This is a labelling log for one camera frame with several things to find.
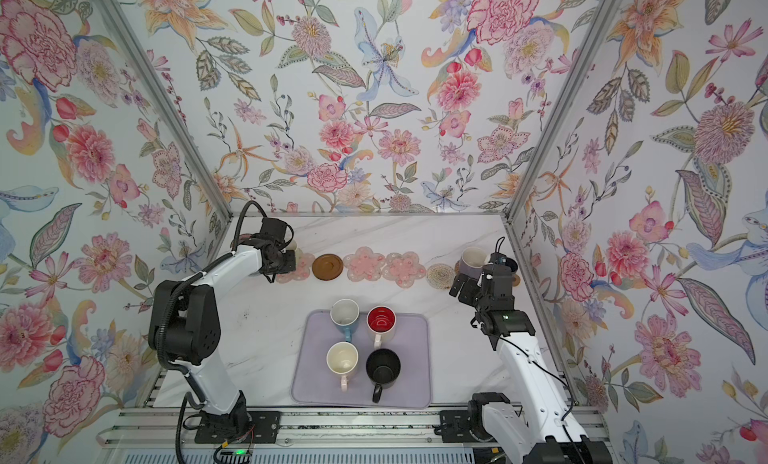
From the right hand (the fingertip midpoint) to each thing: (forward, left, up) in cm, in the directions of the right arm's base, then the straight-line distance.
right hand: (470, 281), depth 82 cm
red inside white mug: (-6, +25, -13) cm, 29 cm away
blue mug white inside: (-6, +35, -10) cm, 37 cm away
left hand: (+9, +54, -7) cm, 56 cm away
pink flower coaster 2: (+14, +18, -15) cm, 28 cm away
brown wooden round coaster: (+15, +45, -16) cm, 50 cm away
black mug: (-20, +23, -15) cm, 34 cm away
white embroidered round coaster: (+13, +5, -17) cm, 21 cm away
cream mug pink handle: (-18, +35, -12) cm, 41 cm away
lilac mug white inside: (+15, -5, -11) cm, 20 cm away
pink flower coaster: (+17, +32, -17) cm, 40 cm away
